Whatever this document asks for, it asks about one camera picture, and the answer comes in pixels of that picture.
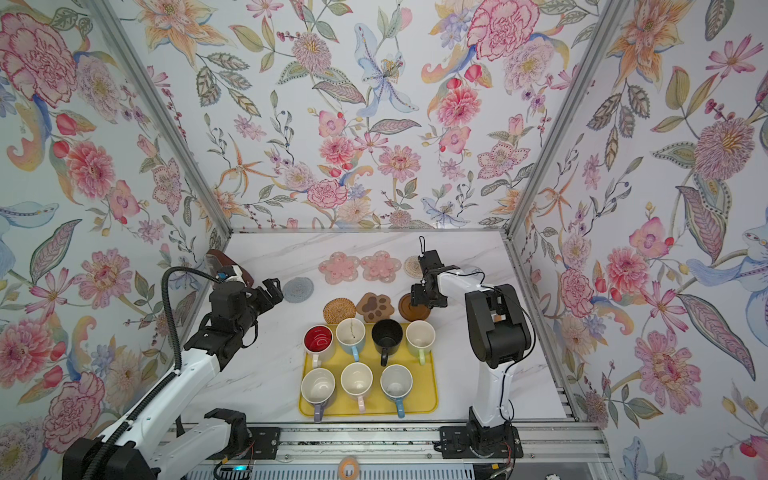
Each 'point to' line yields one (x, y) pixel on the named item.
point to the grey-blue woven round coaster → (298, 289)
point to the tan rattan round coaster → (338, 309)
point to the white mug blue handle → (396, 381)
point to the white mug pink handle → (357, 379)
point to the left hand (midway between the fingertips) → (273, 286)
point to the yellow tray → (307, 409)
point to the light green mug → (420, 337)
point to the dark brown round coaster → (410, 312)
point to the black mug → (387, 335)
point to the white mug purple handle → (317, 387)
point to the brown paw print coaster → (374, 307)
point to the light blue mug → (350, 333)
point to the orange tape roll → (346, 461)
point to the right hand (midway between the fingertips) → (424, 299)
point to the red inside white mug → (318, 341)
